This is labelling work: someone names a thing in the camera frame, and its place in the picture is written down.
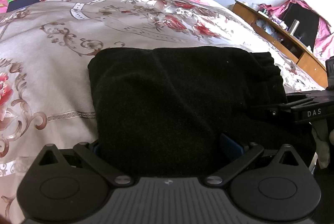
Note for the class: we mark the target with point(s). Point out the black television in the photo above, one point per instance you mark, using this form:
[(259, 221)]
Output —
[(308, 27)]

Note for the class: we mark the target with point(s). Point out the floral beige bedspread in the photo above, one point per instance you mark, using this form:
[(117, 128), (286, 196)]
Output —
[(45, 51)]

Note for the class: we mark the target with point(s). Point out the wooden tv cabinet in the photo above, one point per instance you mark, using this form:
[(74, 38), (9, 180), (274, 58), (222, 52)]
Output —
[(287, 44)]

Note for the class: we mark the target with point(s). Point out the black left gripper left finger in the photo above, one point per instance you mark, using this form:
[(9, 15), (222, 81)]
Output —
[(94, 147)]

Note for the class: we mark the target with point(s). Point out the dark blue flat notebook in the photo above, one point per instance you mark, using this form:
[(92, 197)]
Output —
[(18, 4)]

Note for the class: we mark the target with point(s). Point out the black pants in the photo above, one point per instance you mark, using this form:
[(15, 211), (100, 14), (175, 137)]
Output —
[(163, 112)]

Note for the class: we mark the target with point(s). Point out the pink cloth over television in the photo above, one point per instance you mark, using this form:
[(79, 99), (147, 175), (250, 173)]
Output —
[(323, 48)]

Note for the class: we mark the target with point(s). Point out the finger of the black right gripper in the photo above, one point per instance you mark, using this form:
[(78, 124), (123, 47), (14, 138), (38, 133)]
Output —
[(282, 109)]

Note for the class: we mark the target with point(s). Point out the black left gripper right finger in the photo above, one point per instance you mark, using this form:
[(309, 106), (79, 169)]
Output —
[(232, 147)]

